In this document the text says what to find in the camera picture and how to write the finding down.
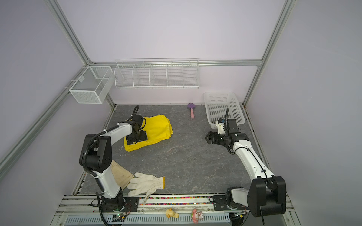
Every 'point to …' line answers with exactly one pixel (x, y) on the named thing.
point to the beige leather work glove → (122, 176)
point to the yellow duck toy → (169, 213)
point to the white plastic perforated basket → (216, 103)
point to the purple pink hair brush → (191, 106)
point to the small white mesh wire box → (92, 86)
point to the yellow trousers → (158, 127)
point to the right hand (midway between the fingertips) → (212, 137)
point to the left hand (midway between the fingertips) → (139, 140)
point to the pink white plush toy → (196, 216)
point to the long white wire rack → (157, 73)
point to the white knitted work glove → (143, 185)
